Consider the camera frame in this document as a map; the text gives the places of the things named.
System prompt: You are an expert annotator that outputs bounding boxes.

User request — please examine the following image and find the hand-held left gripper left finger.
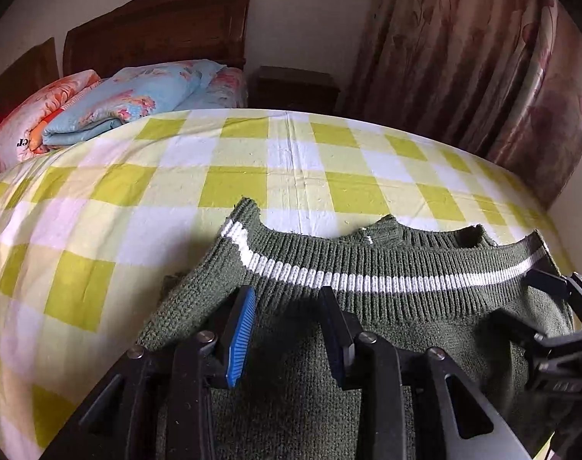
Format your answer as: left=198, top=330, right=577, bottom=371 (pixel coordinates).
left=77, top=285, right=258, bottom=460

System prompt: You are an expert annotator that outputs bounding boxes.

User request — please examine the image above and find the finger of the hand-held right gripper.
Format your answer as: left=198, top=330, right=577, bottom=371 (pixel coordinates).
left=491, top=307, right=562, bottom=348
left=525, top=268, right=582, bottom=329

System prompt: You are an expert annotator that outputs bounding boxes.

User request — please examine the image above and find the orange floral pillow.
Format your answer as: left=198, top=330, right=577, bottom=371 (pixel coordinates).
left=0, top=69, right=102, bottom=174

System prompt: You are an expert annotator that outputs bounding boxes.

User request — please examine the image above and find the pink floral curtain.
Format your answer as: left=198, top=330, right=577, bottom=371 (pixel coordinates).
left=341, top=0, right=582, bottom=208

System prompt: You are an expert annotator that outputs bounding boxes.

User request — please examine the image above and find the large wooden headboard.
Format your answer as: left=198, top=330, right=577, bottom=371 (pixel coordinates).
left=61, top=0, right=254, bottom=78

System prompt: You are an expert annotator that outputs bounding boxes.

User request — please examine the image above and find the blue floral quilt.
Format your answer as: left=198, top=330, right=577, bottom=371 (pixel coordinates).
left=41, top=58, right=227, bottom=147

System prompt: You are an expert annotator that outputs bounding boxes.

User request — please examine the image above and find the yellow checked bed sheet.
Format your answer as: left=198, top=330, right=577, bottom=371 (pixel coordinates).
left=0, top=107, right=575, bottom=460

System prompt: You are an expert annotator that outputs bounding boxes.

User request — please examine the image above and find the green knitted sweater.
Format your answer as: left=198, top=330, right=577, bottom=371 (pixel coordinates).
left=136, top=196, right=578, bottom=460

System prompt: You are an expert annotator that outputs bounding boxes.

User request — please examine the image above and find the dark wooden nightstand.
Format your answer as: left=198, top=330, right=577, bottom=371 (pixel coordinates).
left=249, top=65, right=341, bottom=116

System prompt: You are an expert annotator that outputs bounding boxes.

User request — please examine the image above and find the small wooden headboard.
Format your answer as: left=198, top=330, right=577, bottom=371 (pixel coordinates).
left=0, top=37, right=61, bottom=117

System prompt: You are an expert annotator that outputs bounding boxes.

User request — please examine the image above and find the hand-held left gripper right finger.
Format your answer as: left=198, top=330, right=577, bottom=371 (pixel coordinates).
left=318, top=286, right=532, bottom=460

